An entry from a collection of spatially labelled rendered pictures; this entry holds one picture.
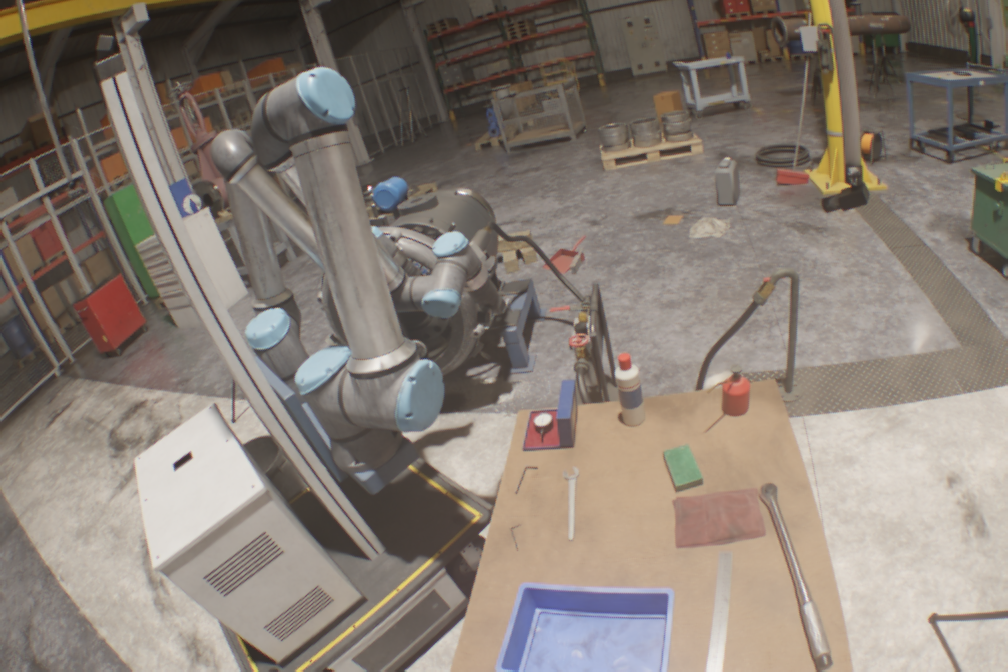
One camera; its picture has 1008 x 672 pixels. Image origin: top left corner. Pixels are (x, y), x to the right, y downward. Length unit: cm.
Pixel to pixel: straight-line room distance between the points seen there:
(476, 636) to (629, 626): 32
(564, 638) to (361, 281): 82
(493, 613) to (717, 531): 52
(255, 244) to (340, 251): 74
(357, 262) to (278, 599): 88
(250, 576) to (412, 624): 53
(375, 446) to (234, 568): 47
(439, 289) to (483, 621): 78
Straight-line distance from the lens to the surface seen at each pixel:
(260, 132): 98
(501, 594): 115
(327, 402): 107
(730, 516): 116
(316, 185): 88
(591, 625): 107
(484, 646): 111
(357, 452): 115
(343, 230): 88
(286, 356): 151
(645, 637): 104
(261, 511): 116
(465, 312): 196
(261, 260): 161
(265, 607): 134
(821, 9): 427
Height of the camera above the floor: 145
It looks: 26 degrees down
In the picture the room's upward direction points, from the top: 18 degrees counter-clockwise
